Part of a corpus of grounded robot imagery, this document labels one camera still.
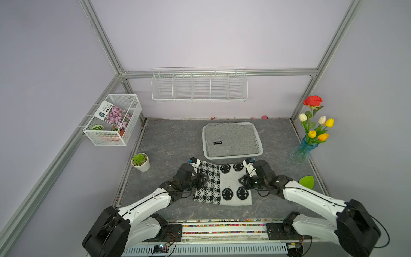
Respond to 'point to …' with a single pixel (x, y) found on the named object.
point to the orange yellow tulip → (323, 137)
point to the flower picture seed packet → (113, 114)
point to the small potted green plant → (141, 161)
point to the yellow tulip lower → (312, 134)
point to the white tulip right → (322, 120)
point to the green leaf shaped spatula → (307, 181)
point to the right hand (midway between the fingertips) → (239, 179)
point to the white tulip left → (303, 117)
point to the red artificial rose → (313, 100)
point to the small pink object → (265, 117)
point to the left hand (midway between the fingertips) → (208, 178)
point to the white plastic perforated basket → (259, 145)
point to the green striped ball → (98, 127)
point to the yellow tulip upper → (329, 122)
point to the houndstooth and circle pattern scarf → (222, 187)
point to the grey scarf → (228, 138)
